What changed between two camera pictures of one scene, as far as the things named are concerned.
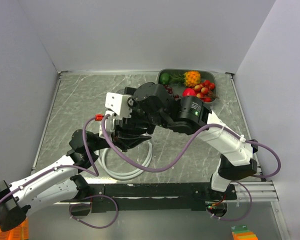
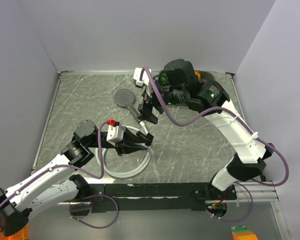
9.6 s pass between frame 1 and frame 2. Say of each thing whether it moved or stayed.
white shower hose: stayed
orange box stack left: stayed
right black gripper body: moved
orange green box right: stayed
